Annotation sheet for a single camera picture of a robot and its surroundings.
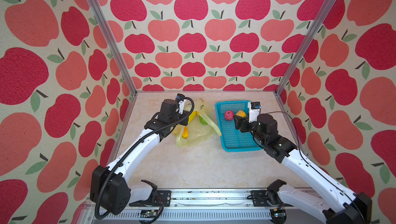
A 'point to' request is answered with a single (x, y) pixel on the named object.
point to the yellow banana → (192, 116)
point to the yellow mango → (185, 134)
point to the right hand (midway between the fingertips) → (245, 114)
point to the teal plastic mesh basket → (233, 139)
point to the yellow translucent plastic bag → (200, 129)
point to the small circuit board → (148, 213)
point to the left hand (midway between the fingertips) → (191, 113)
